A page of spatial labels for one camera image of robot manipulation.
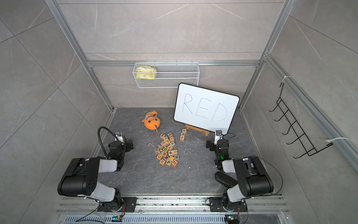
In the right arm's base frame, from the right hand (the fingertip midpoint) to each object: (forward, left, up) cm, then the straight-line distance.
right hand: (216, 137), depth 93 cm
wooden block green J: (+2, +35, -4) cm, 36 cm away
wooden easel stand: (+6, +6, -2) cm, 9 cm away
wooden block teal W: (-12, +27, -4) cm, 30 cm away
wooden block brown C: (+5, +32, -4) cm, 33 cm away
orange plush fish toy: (+14, +46, +2) cm, 48 cm away
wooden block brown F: (+8, +22, -4) cm, 24 cm away
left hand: (0, +64, 0) cm, 64 cm away
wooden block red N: (-16, +29, -4) cm, 33 cm away
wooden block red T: (-1, +34, -4) cm, 34 cm away
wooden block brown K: (-15, +36, -3) cm, 40 cm away
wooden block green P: (-16, +32, -4) cm, 36 cm away
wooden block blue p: (+6, +23, -5) cm, 24 cm away
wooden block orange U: (-12, +39, -3) cm, 41 cm away
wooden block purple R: (-13, +34, -4) cm, 36 cm away
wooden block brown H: (+2, +31, -4) cm, 31 cm away
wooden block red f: (+2, +23, -4) cm, 24 cm away
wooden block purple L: (-3, +39, -4) cm, 39 cm away
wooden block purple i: (+5, +38, -4) cm, 38 cm away
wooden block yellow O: (-13, +31, -4) cm, 34 cm away
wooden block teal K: (-2, +30, -4) cm, 31 cm away
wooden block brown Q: (-9, +29, -4) cm, 30 cm away
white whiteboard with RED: (+16, +7, +12) cm, 21 cm away
